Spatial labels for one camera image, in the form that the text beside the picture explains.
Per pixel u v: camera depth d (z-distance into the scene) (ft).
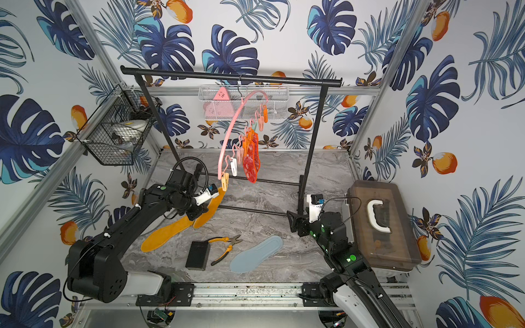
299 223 2.10
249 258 2.75
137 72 1.91
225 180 1.99
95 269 1.34
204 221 2.90
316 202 2.04
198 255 2.74
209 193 2.44
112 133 2.79
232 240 2.86
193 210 2.40
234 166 2.14
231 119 3.60
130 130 2.62
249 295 2.49
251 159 2.68
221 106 2.96
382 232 2.27
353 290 1.63
